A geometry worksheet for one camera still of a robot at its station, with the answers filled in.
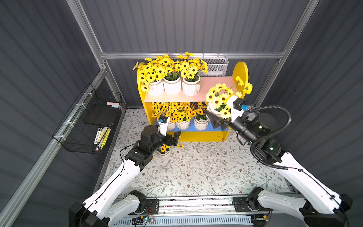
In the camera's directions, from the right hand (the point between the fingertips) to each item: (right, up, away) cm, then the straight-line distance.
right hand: (219, 103), depth 54 cm
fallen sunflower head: (-15, -23, +32) cm, 42 cm away
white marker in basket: (-57, -15, +15) cm, 61 cm away
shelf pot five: (-26, -25, +28) cm, 45 cm away
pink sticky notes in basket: (-56, +2, +29) cm, 63 cm away
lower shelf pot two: (-16, -3, +23) cm, 28 cm away
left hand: (-20, -11, +19) cm, 30 cm away
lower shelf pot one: (-25, 0, +27) cm, 37 cm away
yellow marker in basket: (-52, -17, +12) cm, 56 cm away
